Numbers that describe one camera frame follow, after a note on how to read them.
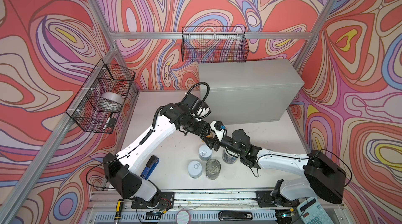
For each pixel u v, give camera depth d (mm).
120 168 398
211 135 719
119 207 702
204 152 838
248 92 1049
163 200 731
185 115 516
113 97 737
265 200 730
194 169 780
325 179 424
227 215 653
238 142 594
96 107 730
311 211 691
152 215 719
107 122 725
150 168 819
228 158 798
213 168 733
